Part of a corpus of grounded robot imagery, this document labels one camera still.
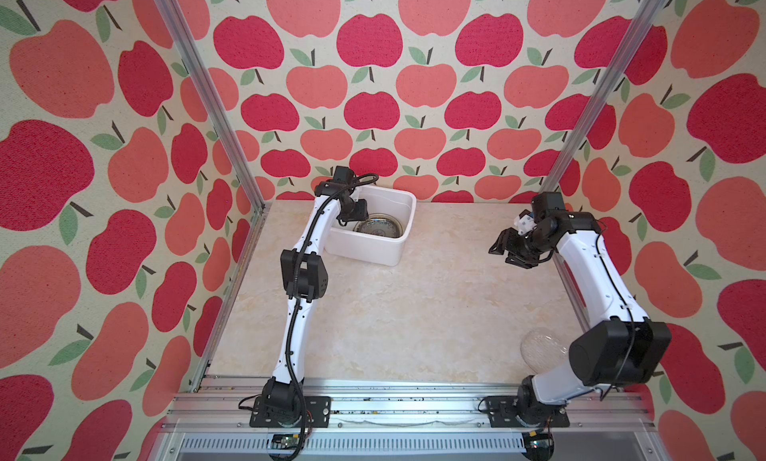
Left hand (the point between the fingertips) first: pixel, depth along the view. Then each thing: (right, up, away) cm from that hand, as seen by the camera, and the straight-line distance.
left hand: (368, 216), depth 103 cm
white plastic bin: (+12, +5, +2) cm, 13 cm away
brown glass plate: (+4, -2, +5) cm, 7 cm away
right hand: (+40, -12, -21) cm, 46 cm away
